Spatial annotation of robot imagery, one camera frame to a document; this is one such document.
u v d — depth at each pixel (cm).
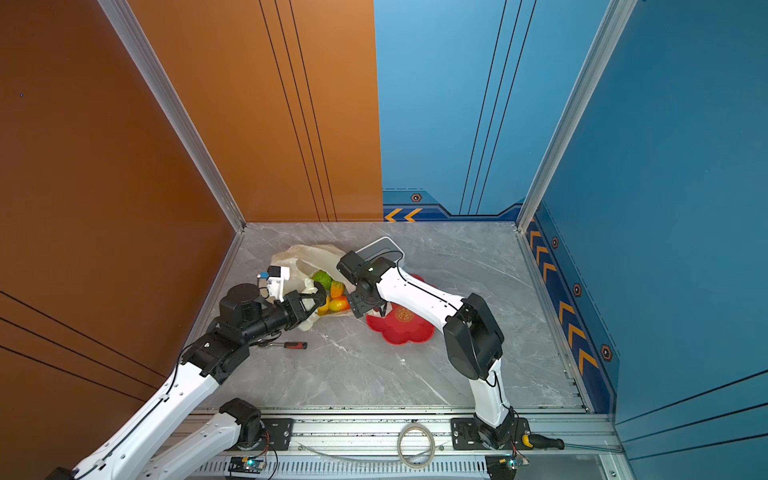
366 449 73
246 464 71
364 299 73
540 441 70
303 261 75
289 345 87
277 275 67
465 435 72
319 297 71
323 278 96
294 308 62
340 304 92
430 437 72
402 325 92
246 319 56
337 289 97
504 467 70
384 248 105
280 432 73
